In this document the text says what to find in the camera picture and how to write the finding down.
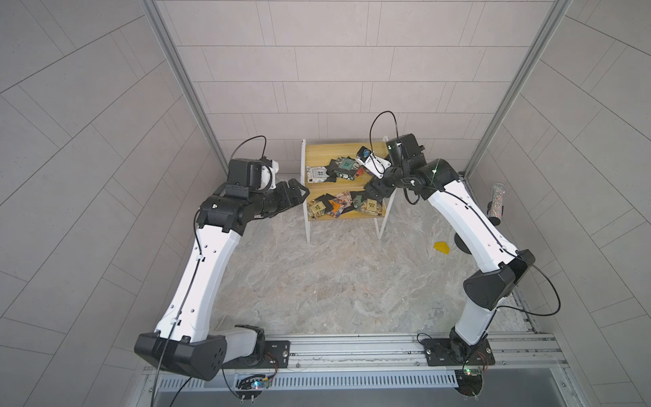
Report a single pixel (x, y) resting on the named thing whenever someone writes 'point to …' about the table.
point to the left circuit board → (251, 387)
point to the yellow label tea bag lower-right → (372, 207)
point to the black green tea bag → (330, 171)
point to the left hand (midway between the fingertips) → (305, 192)
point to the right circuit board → (470, 381)
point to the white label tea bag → (316, 175)
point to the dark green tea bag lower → (357, 202)
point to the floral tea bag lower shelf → (346, 198)
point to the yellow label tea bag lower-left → (315, 209)
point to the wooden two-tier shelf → (315, 154)
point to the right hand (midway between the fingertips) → (373, 173)
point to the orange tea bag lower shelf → (336, 209)
